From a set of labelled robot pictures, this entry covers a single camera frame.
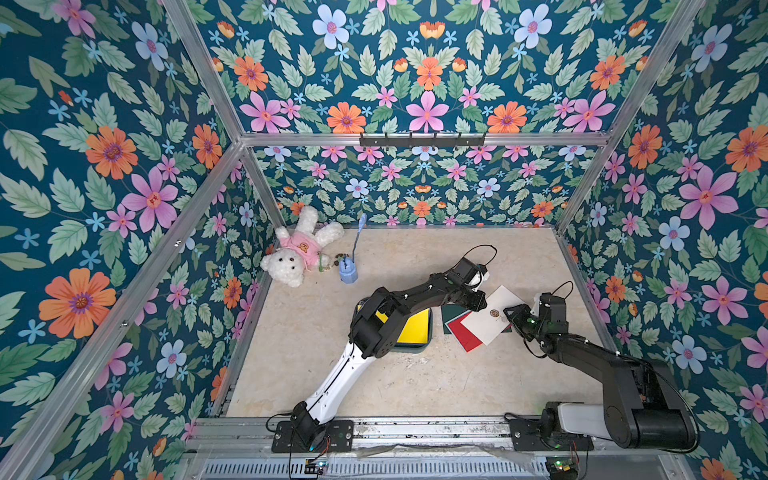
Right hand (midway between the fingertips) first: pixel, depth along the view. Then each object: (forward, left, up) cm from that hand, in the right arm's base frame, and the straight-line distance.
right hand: (506, 309), depth 92 cm
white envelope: (-3, +6, -5) cm, 8 cm away
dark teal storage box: (-13, +30, -1) cm, 32 cm away
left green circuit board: (-42, +52, -6) cm, 67 cm away
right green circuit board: (-40, -8, -7) cm, 41 cm away
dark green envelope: (+1, +17, -4) cm, 17 cm away
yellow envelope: (-8, +29, 0) cm, 30 cm away
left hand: (+3, +4, -2) cm, 6 cm away
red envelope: (-9, +12, -4) cm, 16 cm away
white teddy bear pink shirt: (+19, +70, +4) cm, 72 cm away
